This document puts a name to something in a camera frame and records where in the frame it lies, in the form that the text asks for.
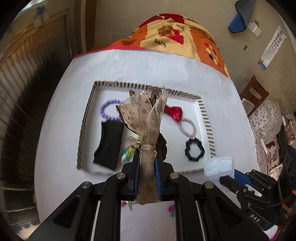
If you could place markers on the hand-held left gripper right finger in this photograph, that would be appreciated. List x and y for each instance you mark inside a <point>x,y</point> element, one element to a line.
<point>185,192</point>

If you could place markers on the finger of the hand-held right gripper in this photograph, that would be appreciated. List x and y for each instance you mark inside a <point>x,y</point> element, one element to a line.
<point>242,177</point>
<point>233,185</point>

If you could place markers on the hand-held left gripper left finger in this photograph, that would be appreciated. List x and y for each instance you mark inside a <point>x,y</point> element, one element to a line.
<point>108,192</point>

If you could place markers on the white fluffy scrunchie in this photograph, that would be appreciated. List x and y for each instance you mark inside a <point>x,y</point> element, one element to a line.
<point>217,166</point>

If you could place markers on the black scrunchie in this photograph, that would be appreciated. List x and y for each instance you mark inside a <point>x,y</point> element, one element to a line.
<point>187,150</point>

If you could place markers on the black cloth headband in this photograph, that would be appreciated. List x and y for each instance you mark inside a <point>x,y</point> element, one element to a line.
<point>108,143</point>

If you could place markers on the brown scrunchie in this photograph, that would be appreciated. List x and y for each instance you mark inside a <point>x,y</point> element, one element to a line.
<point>161,143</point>

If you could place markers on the red bow hair clip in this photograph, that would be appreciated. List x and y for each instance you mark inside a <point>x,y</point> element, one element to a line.
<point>175,113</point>

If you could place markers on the black white striped box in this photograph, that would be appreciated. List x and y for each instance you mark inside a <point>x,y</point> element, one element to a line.
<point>111,83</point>

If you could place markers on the floral cushion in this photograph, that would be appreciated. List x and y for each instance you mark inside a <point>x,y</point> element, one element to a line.
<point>266,120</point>

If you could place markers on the wooden chair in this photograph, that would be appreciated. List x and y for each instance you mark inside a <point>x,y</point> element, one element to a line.
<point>254,92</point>

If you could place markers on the wooden slatted door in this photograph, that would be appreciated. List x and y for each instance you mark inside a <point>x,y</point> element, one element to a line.
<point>34,69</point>

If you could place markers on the blue grey cloth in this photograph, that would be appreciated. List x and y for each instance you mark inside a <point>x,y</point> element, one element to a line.
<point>240,20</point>

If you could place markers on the orange red printed blanket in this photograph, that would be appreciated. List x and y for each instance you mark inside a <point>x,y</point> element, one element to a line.
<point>161,34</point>

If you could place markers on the wall eye chart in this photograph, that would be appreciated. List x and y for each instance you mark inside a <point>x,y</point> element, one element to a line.
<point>272,46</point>

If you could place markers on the white wall switch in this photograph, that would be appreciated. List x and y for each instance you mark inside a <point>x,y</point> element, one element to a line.
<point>254,27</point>

